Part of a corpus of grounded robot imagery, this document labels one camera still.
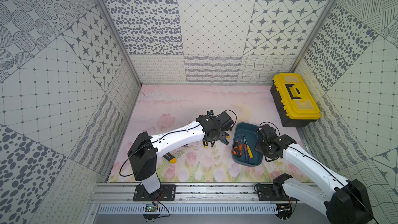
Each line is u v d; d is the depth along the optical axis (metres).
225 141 0.89
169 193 0.73
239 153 0.84
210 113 0.74
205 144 0.88
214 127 0.55
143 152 0.43
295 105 0.88
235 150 0.86
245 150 0.87
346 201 0.39
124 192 0.75
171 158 0.84
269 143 0.59
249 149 0.88
